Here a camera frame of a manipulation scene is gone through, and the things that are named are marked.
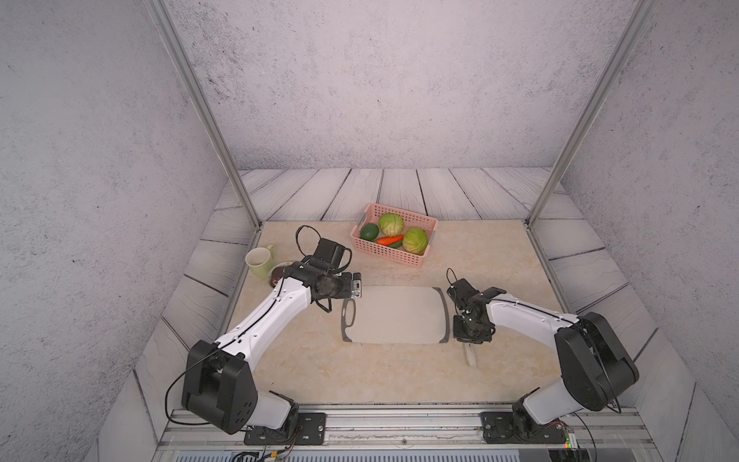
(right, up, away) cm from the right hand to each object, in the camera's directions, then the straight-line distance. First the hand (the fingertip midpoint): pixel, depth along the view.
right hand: (465, 337), depth 88 cm
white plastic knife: (0, -4, -4) cm, 5 cm away
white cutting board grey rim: (-20, +5, +8) cm, 22 cm away
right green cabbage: (-13, +29, +17) cm, 36 cm away
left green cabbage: (-21, +35, +23) cm, 47 cm away
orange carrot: (-22, +29, +23) cm, 44 cm away
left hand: (-34, +15, -4) cm, 38 cm away
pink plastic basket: (-29, +40, +34) cm, 60 cm away
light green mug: (-67, +23, +11) cm, 71 cm away
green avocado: (-30, +32, +26) cm, 51 cm away
